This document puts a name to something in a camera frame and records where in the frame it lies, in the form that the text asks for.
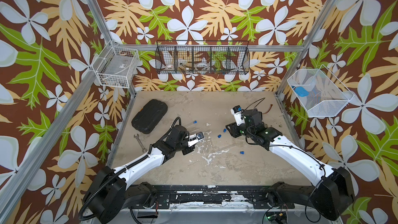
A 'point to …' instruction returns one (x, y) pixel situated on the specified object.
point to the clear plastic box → (119, 65)
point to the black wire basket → (201, 57)
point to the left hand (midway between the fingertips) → (194, 137)
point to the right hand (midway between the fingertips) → (228, 124)
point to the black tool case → (149, 116)
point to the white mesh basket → (322, 94)
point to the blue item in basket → (301, 91)
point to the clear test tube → (189, 124)
